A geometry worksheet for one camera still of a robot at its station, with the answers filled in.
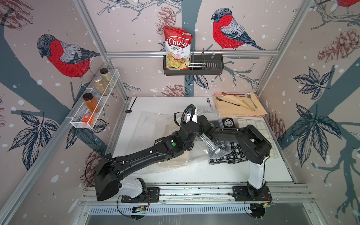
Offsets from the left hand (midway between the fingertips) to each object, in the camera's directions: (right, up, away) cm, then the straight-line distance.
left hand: (200, 114), depth 71 cm
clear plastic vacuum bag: (-36, -12, +29) cm, 48 cm away
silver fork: (+12, +9, +48) cm, 50 cm away
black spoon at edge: (-54, +1, +42) cm, 68 cm away
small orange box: (-55, -2, -5) cm, 56 cm away
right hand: (-11, -17, +16) cm, 26 cm away
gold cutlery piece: (+43, +5, +43) cm, 61 cm away
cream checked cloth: (+45, -8, +27) cm, 53 cm away
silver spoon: (+49, +14, +49) cm, 71 cm away
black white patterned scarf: (+20, -25, +14) cm, 35 cm away
